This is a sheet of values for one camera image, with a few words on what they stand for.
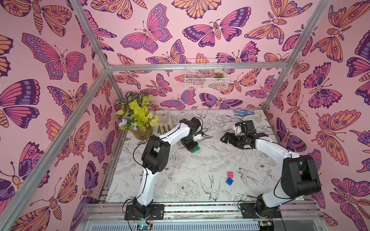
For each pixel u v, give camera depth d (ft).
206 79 3.46
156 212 2.43
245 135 2.25
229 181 2.73
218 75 3.02
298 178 1.46
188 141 2.67
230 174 2.80
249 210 2.40
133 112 2.88
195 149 2.88
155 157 1.80
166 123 3.61
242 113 3.83
